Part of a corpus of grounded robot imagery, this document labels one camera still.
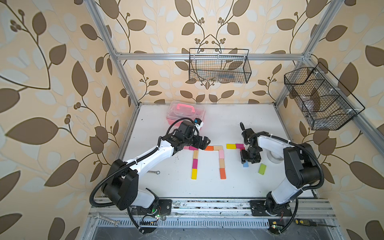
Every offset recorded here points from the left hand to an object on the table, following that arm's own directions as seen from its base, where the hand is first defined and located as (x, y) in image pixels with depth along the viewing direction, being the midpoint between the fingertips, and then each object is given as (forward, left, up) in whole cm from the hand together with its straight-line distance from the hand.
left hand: (201, 137), depth 82 cm
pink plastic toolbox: (+25, +16, -5) cm, 30 cm away
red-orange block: (-14, -13, -17) cm, 26 cm away
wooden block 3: (-8, -13, -16) cm, 22 cm away
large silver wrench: (-37, +47, -18) cm, 62 cm away
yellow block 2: (+2, -19, -15) cm, 24 cm away
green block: (-11, -37, -17) cm, 42 cm away
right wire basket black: (+7, -61, +19) cm, 64 cm away
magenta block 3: (+3, -25, -14) cm, 29 cm away
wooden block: (-3, +3, -16) cm, 17 cm away
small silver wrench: (-14, +26, -17) cm, 34 cm away
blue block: (-9, -27, -16) cm, 32 cm away
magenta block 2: (-8, +4, -17) cm, 19 cm away
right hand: (-7, -28, -16) cm, 34 cm away
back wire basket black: (+45, -13, +17) cm, 50 cm away
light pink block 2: (-2, -13, -16) cm, 21 cm away
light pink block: (+1, +10, -15) cm, 17 cm away
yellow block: (-15, +4, -17) cm, 23 cm away
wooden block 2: (+1, -11, -14) cm, 18 cm away
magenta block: (-8, +5, +3) cm, 10 cm away
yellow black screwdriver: (-38, -50, -13) cm, 64 cm away
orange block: (+1, -6, -15) cm, 16 cm away
